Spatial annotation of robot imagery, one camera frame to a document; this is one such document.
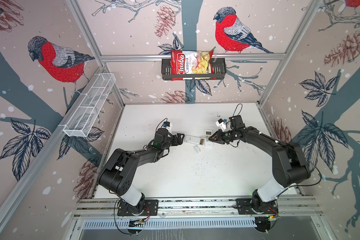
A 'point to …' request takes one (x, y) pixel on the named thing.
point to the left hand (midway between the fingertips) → (180, 135)
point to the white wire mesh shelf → (81, 122)
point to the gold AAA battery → (201, 141)
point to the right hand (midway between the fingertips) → (208, 141)
